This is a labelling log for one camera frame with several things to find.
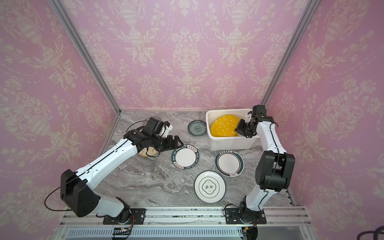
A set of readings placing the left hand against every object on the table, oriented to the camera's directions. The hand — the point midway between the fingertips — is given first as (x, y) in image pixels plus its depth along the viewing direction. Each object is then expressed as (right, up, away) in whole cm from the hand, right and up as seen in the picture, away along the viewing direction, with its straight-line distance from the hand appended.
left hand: (178, 146), depth 77 cm
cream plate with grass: (-12, -1, -6) cm, 14 cm away
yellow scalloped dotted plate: (+27, +10, +18) cm, 34 cm away
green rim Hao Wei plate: (+2, -9, +18) cm, 21 cm away
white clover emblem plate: (+17, -23, +6) cm, 29 cm away
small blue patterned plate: (+10, +9, +33) cm, 36 cm away
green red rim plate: (+30, -12, +16) cm, 36 cm away
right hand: (+34, +9, +12) cm, 37 cm away
